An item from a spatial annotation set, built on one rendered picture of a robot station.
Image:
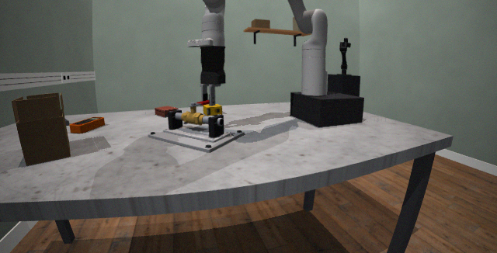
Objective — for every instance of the reddish-brown rectangular block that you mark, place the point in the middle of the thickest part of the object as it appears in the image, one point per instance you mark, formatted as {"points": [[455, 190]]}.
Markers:
{"points": [[162, 111]]}

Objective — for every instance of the brass ball valve with red handle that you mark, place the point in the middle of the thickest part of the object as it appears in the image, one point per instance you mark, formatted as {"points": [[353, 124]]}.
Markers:
{"points": [[215, 123]]}

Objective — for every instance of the orange digital multimeter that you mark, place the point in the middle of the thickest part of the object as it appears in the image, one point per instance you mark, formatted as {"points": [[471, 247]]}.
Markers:
{"points": [[87, 125]]}

